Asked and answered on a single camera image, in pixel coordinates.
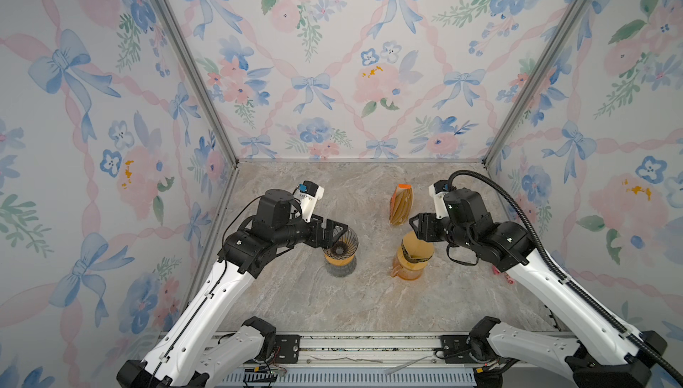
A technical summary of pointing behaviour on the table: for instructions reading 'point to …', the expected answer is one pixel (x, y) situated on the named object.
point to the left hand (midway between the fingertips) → (335, 221)
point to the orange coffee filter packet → (401, 204)
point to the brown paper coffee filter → (414, 253)
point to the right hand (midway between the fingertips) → (417, 219)
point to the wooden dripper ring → (339, 262)
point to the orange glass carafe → (405, 274)
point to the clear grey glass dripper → (345, 246)
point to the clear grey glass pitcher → (341, 270)
